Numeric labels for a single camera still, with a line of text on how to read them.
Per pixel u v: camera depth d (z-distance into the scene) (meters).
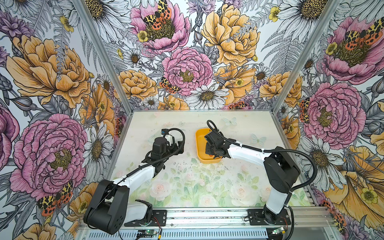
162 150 0.69
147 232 0.70
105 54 0.89
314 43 0.84
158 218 0.74
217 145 0.70
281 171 0.48
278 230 0.72
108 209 0.42
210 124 0.80
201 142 0.96
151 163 0.61
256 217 0.73
